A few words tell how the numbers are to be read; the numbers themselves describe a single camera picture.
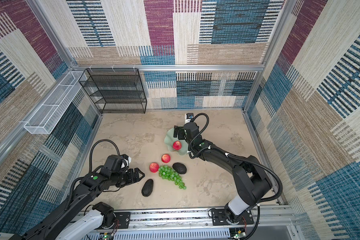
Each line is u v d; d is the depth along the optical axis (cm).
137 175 71
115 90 110
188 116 75
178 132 79
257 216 73
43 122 70
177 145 96
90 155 66
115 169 62
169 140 99
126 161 65
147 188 79
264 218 75
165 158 91
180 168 85
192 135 65
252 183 44
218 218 73
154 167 87
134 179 69
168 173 85
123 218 75
